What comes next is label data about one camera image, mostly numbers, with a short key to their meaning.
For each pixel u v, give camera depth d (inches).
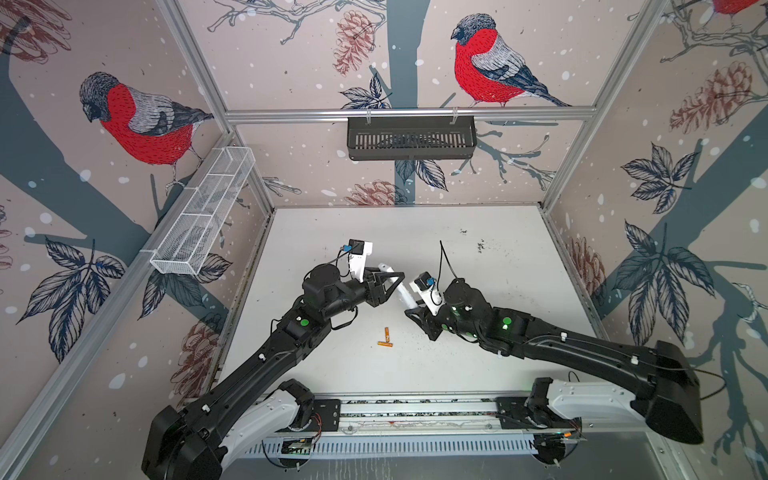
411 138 41.1
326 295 21.4
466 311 21.1
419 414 29.7
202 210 30.8
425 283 24.6
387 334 34.5
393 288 25.9
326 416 28.7
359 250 25.0
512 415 28.6
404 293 26.9
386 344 33.7
